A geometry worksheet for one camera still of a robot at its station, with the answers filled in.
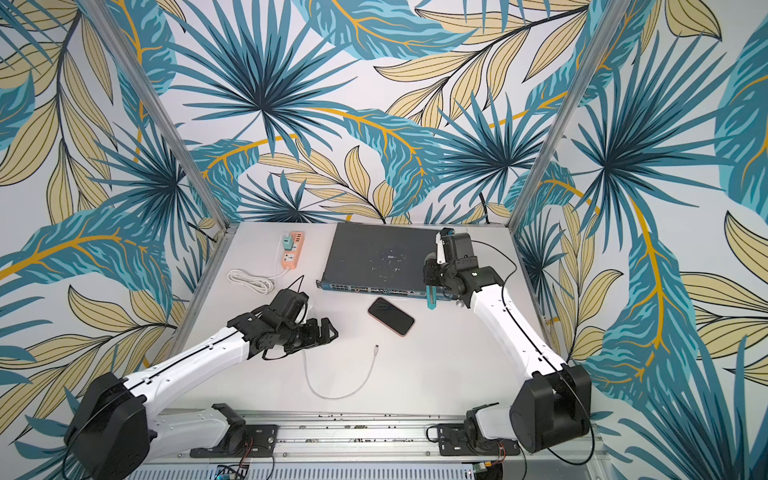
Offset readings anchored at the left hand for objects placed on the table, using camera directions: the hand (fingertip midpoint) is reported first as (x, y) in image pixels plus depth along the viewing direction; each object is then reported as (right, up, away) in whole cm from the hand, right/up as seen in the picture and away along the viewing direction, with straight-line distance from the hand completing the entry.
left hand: (324, 341), depth 81 cm
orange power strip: (-17, +22, +25) cm, 38 cm away
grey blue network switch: (+14, +22, +25) cm, 36 cm away
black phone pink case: (+19, +3, +14) cm, 24 cm away
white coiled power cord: (-24, +14, +18) cm, 33 cm away
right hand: (+23, +18, 0) cm, 30 cm away
